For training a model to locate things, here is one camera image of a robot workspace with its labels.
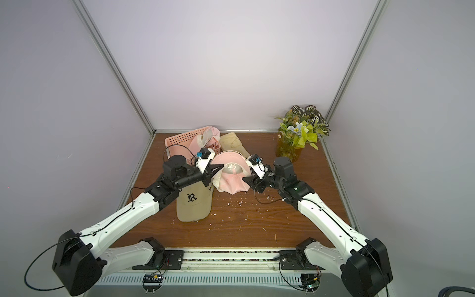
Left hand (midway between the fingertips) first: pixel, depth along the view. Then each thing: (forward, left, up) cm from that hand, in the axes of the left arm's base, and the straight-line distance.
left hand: (223, 165), depth 72 cm
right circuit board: (-35, -34, -29) cm, 57 cm away
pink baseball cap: (+3, -1, -15) cm, 15 cm away
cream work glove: (+36, +1, -26) cm, 44 cm away
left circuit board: (-36, +29, -30) cm, 55 cm away
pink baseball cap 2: (+33, +14, -20) cm, 41 cm away
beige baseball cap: (-6, +16, -23) cm, 28 cm away
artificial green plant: (+26, -37, -3) cm, 45 cm away
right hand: (0, -10, -4) cm, 10 cm away
